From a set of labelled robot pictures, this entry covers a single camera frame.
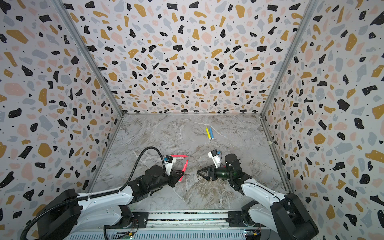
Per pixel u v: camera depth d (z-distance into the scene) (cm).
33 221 37
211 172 71
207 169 72
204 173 79
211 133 110
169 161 72
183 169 81
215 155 75
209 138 106
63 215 41
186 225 73
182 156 97
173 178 70
